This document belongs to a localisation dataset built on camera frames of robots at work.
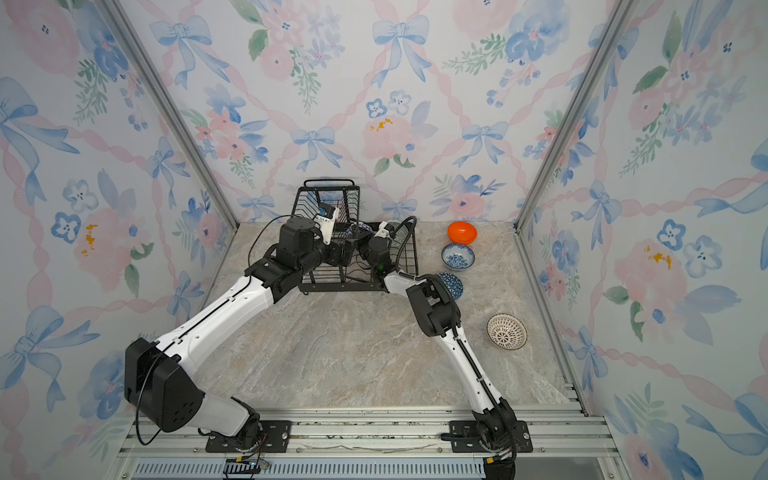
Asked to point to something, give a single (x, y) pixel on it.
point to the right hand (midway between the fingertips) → (348, 224)
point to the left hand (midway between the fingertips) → (342, 232)
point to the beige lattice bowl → (506, 331)
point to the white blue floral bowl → (457, 257)
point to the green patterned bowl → (358, 227)
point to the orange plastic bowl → (462, 232)
